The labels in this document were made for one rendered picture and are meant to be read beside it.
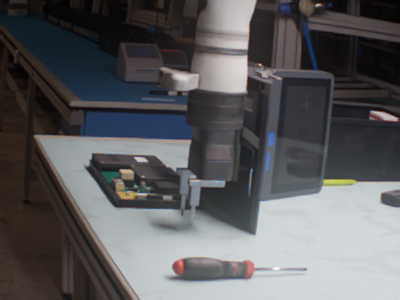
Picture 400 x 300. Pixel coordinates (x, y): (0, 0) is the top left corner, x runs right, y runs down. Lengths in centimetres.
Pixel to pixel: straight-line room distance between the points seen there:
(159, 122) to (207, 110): 174
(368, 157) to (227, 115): 54
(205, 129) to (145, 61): 224
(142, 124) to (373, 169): 136
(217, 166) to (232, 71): 12
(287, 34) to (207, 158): 178
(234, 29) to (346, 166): 54
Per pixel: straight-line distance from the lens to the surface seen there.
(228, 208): 132
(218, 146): 115
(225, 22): 112
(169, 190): 130
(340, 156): 159
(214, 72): 113
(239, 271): 100
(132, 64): 334
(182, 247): 111
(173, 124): 288
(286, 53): 289
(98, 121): 282
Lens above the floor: 133
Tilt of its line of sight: 10 degrees down
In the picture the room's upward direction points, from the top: 5 degrees clockwise
